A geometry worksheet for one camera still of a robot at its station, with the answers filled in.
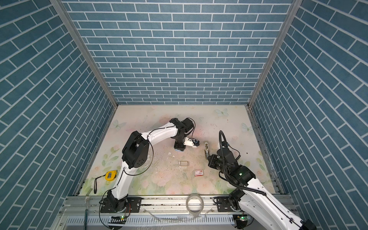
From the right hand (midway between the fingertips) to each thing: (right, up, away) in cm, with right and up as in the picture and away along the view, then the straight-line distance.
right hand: (206, 156), depth 79 cm
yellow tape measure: (-55, -12, +4) cm, 57 cm away
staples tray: (-13, -7, +10) cm, 18 cm away
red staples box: (-4, -11, +6) cm, 13 cm away
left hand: (-14, +2, +16) cm, 22 cm away
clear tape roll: (-5, -26, -8) cm, 28 cm away
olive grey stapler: (+2, 0, +14) cm, 14 cm away
